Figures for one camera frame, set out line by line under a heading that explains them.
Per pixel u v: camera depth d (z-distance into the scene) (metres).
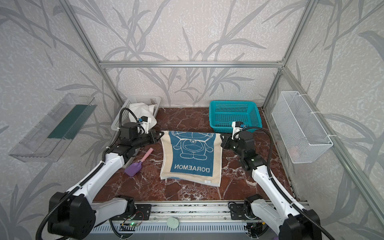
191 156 0.89
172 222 0.69
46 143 0.64
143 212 0.72
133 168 0.87
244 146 0.58
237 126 0.69
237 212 0.73
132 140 0.63
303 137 0.62
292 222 0.38
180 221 0.72
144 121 0.72
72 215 0.39
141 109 1.01
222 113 1.16
